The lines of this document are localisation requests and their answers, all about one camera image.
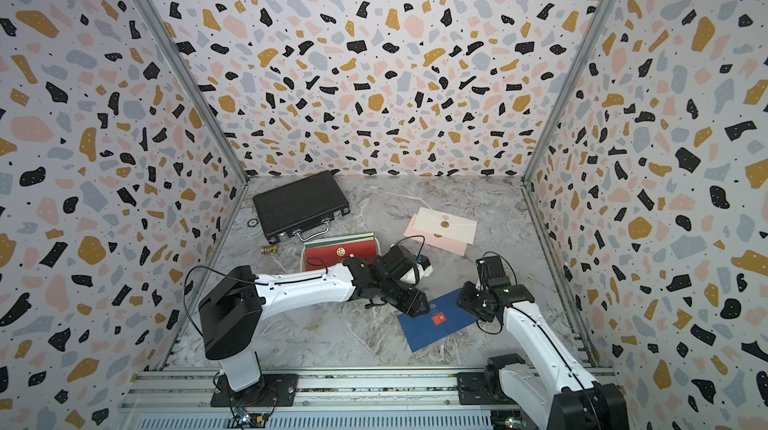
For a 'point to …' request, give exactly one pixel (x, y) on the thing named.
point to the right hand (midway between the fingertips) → (461, 299)
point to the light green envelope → (341, 240)
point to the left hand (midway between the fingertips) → (428, 308)
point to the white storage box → (302, 255)
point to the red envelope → (334, 255)
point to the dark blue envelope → (445, 317)
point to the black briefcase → (304, 207)
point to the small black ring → (252, 220)
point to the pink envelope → (435, 241)
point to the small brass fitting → (269, 249)
